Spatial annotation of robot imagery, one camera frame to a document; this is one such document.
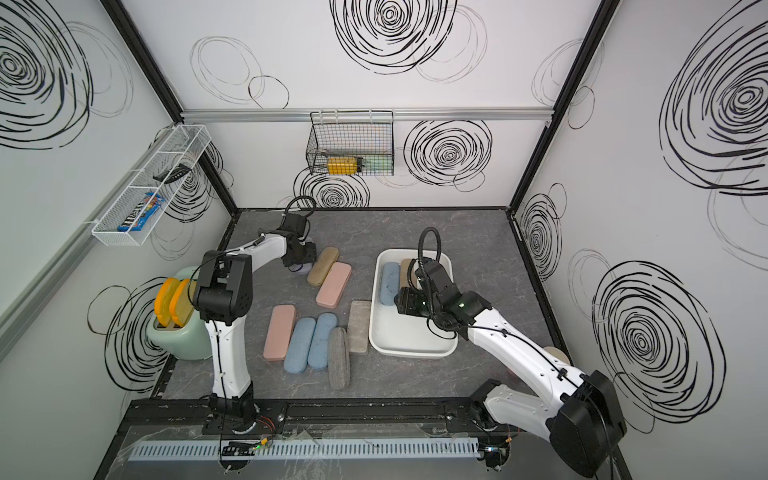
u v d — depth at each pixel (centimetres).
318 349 82
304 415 75
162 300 71
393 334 90
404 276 97
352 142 99
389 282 96
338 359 78
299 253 89
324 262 101
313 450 96
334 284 97
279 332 87
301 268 89
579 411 39
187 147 83
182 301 71
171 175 77
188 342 72
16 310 52
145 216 70
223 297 57
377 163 87
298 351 82
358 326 87
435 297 59
